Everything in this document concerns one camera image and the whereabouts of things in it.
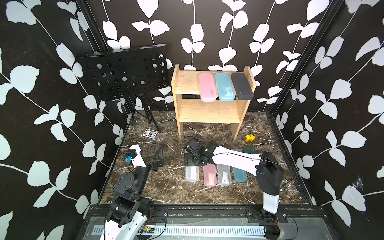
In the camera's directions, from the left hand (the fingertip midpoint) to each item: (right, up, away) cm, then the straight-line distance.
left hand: (153, 145), depth 65 cm
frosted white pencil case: (+17, -18, +16) cm, 29 cm away
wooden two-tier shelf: (+15, +19, +29) cm, 37 cm away
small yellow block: (+57, 0, +38) cm, 69 cm away
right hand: (+14, -11, +19) cm, 26 cm away
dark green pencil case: (+55, -8, +34) cm, 65 cm away
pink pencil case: (+27, -21, +21) cm, 40 cm away
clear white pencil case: (+35, -20, +21) cm, 46 cm away
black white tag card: (-14, +3, +39) cm, 42 cm away
